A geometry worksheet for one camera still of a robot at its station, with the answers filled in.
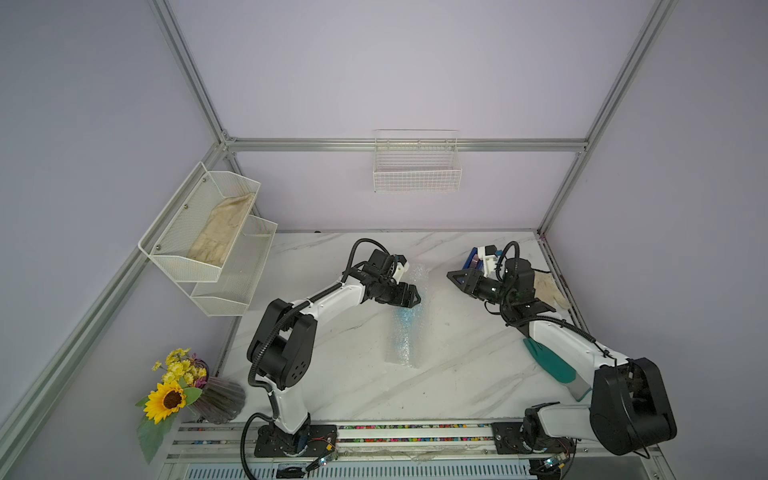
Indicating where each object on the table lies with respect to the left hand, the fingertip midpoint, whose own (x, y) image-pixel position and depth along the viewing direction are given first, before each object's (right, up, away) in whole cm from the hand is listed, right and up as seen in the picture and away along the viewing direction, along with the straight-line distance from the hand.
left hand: (408, 300), depth 89 cm
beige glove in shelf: (-52, +21, -9) cm, 57 cm away
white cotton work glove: (+50, +2, +15) cm, 52 cm away
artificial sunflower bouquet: (-48, -11, -29) cm, 57 cm away
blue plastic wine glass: (-1, -5, -5) cm, 7 cm away
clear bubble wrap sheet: (+3, +8, +1) cm, 8 cm away
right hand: (+12, +6, -6) cm, 15 cm away
